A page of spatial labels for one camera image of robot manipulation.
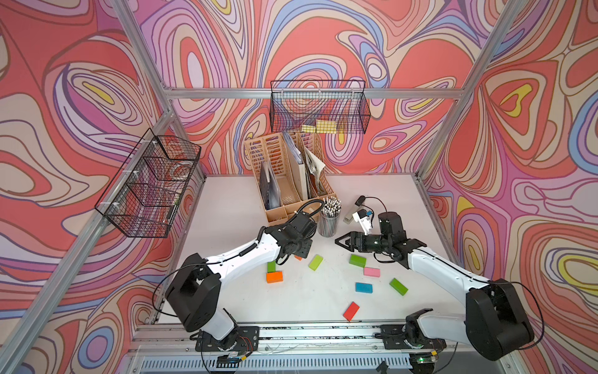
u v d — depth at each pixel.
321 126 0.82
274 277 0.86
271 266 0.90
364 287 0.84
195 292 0.43
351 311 0.79
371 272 0.88
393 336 0.73
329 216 0.86
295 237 0.64
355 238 0.73
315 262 0.91
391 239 0.66
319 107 0.96
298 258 0.92
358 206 1.02
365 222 0.77
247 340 0.73
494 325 0.41
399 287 0.84
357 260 0.89
